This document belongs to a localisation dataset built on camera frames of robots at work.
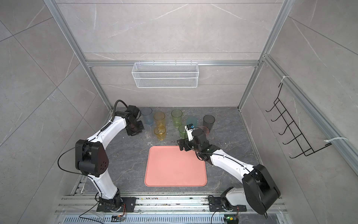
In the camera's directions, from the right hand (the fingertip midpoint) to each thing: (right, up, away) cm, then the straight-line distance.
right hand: (183, 138), depth 85 cm
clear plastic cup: (-23, +3, +3) cm, 24 cm away
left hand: (-28, +6, +6) cm, 30 cm away
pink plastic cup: (+16, +4, +12) cm, 21 cm away
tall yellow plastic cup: (-16, +13, +11) cm, 24 cm away
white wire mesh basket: (-13, +44, +15) cm, 48 cm away
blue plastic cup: (-26, +14, +18) cm, 35 cm away
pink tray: (-9, -18, +1) cm, 20 cm away
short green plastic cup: (-1, +4, +19) cm, 19 cm away
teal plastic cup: (+8, +11, +28) cm, 31 cm away
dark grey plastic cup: (+18, +11, +13) cm, 25 cm away
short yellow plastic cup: (-17, +3, +15) cm, 23 cm away
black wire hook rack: (+55, -1, -25) cm, 60 cm away
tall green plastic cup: (-5, +15, +18) cm, 24 cm away
